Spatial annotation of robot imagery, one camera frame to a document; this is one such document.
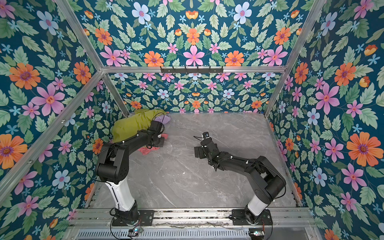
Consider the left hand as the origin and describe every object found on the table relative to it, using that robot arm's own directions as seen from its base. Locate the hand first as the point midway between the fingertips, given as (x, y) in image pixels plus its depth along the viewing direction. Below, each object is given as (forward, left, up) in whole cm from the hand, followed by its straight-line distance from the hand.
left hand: (160, 138), depth 98 cm
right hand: (-9, -28, +2) cm, 29 cm away
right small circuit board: (-55, -51, -6) cm, 75 cm away
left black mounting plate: (-45, +3, -5) cm, 45 cm away
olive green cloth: (+12, +15, +5) cm, 20 cm away
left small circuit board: (-50, +7, -6) cm, 51 cm away
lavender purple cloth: (+20, -2, -3) cm, 21 cm away
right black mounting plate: (-48, -43, -4) cm, 65 cm away
